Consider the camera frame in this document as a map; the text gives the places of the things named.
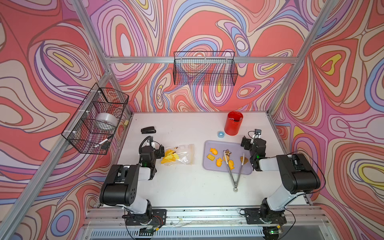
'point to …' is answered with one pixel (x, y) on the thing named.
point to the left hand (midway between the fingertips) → (155, 145)
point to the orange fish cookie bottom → (219, 162)
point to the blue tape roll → (221, 134)
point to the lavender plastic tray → (214, 162)
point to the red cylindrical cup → (233, 123)
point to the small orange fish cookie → (231, 164)
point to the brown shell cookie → (246, 160)
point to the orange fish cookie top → (214, 151)
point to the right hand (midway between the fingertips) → (252, 140)
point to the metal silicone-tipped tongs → (235, 183)
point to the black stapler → (148, 130)
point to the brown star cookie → (227, 152)
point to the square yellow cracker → (210, 157)
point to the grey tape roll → (107, 121)
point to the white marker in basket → (97, 145)
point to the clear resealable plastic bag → (181, 154)
